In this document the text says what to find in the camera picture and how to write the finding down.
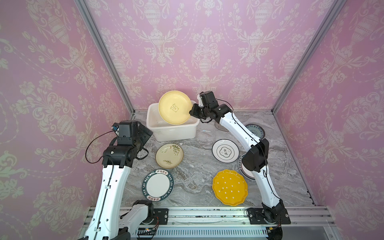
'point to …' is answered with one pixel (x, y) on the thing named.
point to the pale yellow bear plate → (174, 107)
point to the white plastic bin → (162, 131)
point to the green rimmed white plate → (158, 185)
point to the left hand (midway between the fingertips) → (146, 134)
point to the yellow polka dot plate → (230, 187)
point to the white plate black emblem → (225, 150)
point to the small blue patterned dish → (257, 130)
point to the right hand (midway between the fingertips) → (189, 111)
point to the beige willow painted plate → (169, 155)
